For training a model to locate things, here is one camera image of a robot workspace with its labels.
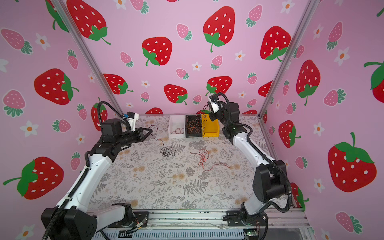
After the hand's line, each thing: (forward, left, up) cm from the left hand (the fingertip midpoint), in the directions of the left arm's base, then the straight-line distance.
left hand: (151, 129), depth 75 cm
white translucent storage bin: (+28, -7, -29) cm, 41 cm away
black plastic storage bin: (+16, -17, -25) cm, 35 cm away
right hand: (+15, -30, +7) cm, 34 cm away
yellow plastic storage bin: (+24, -33, -28) cm, 49 cm away
